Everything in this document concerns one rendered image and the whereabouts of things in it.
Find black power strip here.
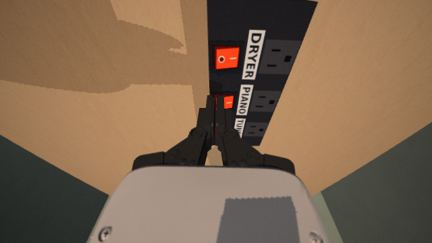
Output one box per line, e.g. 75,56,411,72
207,0,318,146

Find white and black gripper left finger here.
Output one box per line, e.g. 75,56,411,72
132,95,215,170

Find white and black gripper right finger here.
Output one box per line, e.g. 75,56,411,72
215,95,296,175

